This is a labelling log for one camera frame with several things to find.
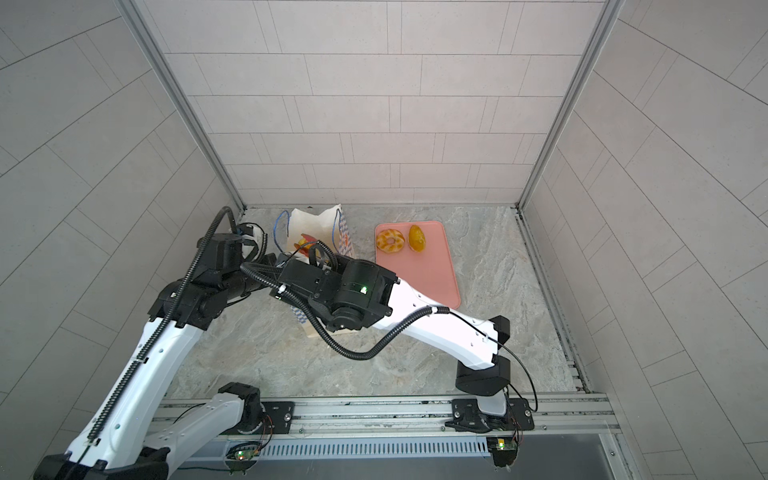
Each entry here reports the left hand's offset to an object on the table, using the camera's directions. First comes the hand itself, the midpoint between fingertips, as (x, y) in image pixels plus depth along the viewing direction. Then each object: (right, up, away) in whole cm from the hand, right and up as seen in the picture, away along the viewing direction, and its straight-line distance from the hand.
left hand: (294, 260), depth 70 cm
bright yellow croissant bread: (+3, +4, -2) cm, 5 cm away
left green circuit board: (-9, -43, -6) cm, 44 cm away
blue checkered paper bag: (+5, +9, +13) cm, 17 cm away
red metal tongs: (+2, +3, -2) cm, 4 cm away
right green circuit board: (+49, -43, -2) cm, 66 cm away
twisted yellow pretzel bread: (+20, +1, +32) cm, 38 cm away
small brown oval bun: (+31, +4, +32) cm, 44 cm away
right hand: (+12, -2, -8) cm, 15 cm away
